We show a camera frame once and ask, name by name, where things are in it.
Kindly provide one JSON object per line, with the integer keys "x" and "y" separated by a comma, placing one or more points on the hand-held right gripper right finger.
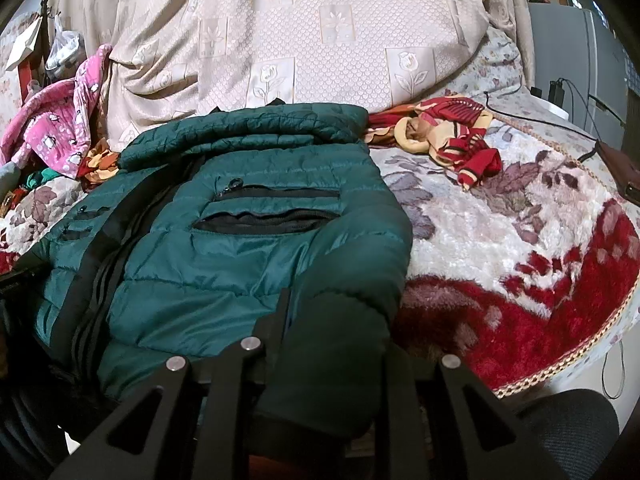
{"x": 400, "y": 375}

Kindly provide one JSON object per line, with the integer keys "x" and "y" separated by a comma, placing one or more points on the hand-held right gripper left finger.
{"x": 270, "y": 330}

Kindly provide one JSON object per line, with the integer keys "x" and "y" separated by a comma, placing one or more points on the green quilted jacket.
{"x": 225, "y": 260}

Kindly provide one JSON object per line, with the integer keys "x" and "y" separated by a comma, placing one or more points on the small red brown object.
{"x": 12, "y": 201}

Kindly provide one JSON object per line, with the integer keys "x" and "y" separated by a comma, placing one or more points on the grey cloth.
{"x": 7, "y": 175}

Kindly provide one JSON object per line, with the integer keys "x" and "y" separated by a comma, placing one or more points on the green cloth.
{"x": 40, "y": 178}

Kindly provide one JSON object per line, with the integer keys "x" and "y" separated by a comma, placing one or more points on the red yellow patterned cloth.
{"x": 97, "y": 165}
{"x": 450, "y": 145}

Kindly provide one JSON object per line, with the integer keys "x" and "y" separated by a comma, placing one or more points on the pink penguin print garment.
{"x": 50, "y": 125}

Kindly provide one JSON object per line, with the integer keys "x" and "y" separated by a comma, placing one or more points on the red white floral blanket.
{"x": 500, "y": 240}

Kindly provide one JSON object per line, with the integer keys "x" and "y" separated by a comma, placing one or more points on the black office chair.
{"x": 575, "y": 430}

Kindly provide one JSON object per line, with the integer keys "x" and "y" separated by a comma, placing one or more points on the red wooden stand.
{"x": 25, "y": 77}

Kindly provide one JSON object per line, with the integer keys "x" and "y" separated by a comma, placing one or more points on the white paper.
{"x": 22, "y": 45}

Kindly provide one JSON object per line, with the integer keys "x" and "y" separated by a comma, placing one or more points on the clear plastic bag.
{"x": 62, "y": 47}

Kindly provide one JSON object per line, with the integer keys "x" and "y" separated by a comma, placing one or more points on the beige embossed bed cover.
{"x": 300, "y": 35}

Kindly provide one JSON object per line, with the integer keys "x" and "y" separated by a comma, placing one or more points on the brown wallet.
{"x": 622, "y": 170}

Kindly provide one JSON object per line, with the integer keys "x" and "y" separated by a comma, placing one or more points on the black charger adapter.
{"x": 556, "y": 91}

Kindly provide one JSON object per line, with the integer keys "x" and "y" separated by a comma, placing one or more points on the light floral bedsheet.
{"x": 495, "y": 65}

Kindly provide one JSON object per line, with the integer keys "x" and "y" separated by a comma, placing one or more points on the white refrigerator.
{"x": 565, "y": 50}

